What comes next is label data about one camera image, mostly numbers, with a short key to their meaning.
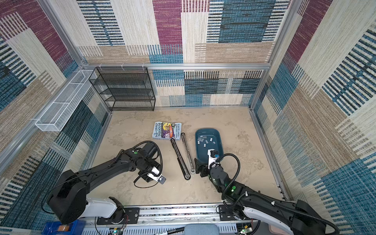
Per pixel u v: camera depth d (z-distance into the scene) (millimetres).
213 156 675
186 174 848
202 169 706
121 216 688
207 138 1019
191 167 883
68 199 411
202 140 1012
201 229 679
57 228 661
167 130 1049
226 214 723
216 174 607
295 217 454
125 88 1105
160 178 700
